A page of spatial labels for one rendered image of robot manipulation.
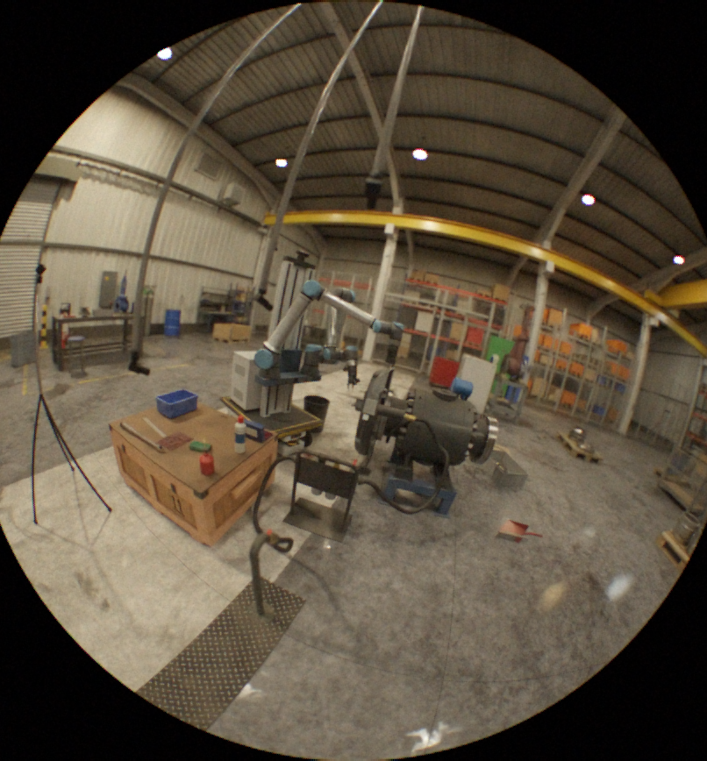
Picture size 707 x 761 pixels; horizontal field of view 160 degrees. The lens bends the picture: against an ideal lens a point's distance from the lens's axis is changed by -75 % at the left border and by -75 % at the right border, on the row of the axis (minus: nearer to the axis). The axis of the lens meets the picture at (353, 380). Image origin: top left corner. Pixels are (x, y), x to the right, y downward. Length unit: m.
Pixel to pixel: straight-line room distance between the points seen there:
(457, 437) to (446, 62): 7.85
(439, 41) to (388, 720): 8.82
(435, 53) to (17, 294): 11.30
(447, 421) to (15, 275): 9.31
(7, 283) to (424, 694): 9.34
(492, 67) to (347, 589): 8.71
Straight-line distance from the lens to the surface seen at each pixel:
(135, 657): 1.46
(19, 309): 8.64
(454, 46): 7.68
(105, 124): 10.02
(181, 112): 10.97
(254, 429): 1.65
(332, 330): 2.13
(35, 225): 8.80
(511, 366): 6.02
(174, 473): 1.41
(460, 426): 1.99
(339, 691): 1.34
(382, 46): 7.85
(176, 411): 1.97
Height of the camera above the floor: 1.31
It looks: 13 degrees down
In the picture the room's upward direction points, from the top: 12 degrees clockwise
